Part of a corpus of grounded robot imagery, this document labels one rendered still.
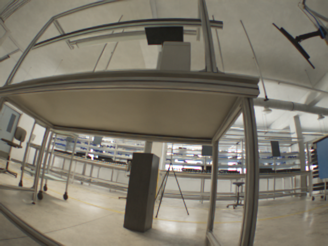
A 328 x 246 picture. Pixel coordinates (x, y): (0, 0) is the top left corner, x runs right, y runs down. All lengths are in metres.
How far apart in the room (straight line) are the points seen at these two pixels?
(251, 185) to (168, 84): 0.51
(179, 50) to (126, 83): 0.30
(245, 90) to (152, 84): 0.39
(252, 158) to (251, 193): 0.13
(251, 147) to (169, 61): 0.51
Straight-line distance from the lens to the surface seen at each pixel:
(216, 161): 1.33
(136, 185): 1.69
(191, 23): 1.09
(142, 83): 0.67
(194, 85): 0.64
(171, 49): 0.80
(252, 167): 0.63
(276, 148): 5.70
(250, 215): 0.64
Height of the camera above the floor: 0.55
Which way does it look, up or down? 22 degrees up
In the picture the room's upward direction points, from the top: 7 degrees clockwise
